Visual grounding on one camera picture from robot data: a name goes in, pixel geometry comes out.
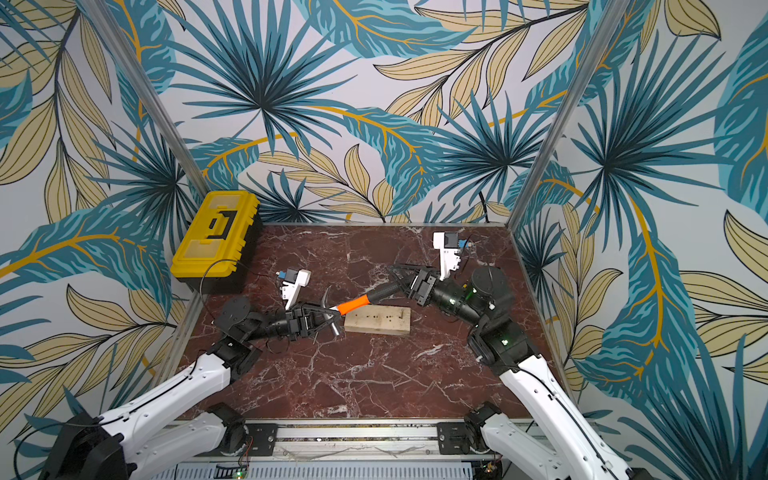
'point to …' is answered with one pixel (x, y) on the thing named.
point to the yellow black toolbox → (219, 242)
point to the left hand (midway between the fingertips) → (338, 321)
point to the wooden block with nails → (380, 319)
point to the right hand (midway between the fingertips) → (391, 270)
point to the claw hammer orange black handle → (374, 296)
